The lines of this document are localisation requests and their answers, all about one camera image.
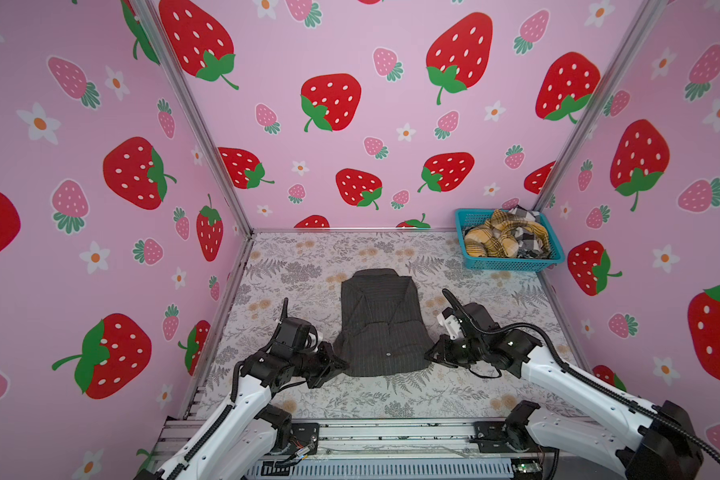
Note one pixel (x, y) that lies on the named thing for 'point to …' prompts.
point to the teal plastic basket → (470, 217)
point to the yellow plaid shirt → (495, 238)
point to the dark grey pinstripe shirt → (383, 328)
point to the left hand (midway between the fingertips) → (350, 364)
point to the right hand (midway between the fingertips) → (422, 356)
